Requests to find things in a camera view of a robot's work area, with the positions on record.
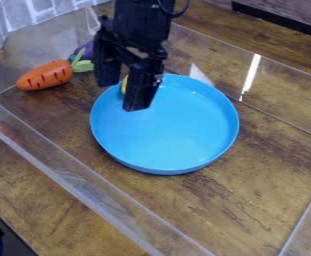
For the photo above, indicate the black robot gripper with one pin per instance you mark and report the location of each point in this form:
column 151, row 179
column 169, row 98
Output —
column 139, row 26

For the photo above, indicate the purple toy eggplant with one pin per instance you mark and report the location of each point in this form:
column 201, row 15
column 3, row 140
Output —
column 88, row 51

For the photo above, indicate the blue round tray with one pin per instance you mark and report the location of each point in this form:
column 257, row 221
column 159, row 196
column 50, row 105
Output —
column 175, row 137

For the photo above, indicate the yellow toy lemon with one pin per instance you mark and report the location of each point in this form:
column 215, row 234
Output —
column 123, row 87

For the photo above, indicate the orange toy carrot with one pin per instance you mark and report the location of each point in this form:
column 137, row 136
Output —
column 54, row 73

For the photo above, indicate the clear acrylic enclosure wall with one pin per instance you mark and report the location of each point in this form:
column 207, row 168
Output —
column 76, row 204

